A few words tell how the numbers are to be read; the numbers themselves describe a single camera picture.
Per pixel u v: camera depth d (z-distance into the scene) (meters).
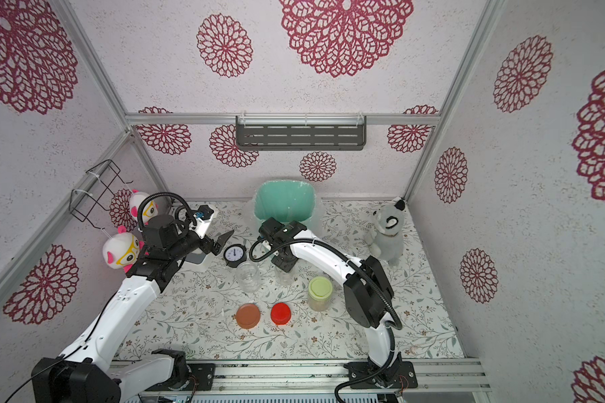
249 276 0.96
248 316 0.86
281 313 0.82
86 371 0.40
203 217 0.63
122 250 0.79
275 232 0.67
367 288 0.49
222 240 0.69
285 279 0.97
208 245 0.68
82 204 0.73
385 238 0.93
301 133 0.96
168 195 0.55
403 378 0.72
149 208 0.95
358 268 0.49
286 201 0.97
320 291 0.78
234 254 0.98
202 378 0.73
